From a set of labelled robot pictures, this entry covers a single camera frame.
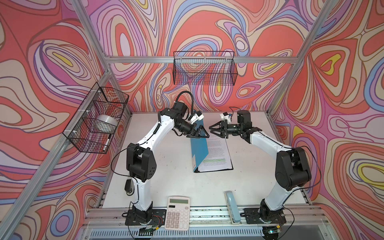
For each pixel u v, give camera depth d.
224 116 0.82
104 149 0.69
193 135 0.70
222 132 0.78
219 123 0.78
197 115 0.76
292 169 0.48
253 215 0.73
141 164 0.49
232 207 0.78
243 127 0.72
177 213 0.73
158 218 0.72
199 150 0.86
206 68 0.96
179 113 0.70
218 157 0.94
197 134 0.70
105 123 0.70
